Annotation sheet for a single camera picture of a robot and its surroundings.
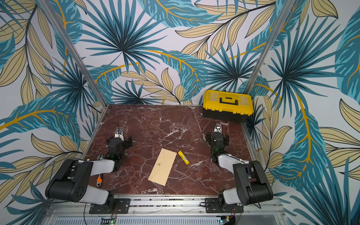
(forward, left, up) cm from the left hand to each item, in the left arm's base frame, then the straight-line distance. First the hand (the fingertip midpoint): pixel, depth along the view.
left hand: (121, 136), depth 91 cm
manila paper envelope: (-16, -28, -9) cm, 33 cm away
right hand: (+3, -64, +3) cm, 64 cm away
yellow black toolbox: (+23, -72, +7) cm, 76 cm away
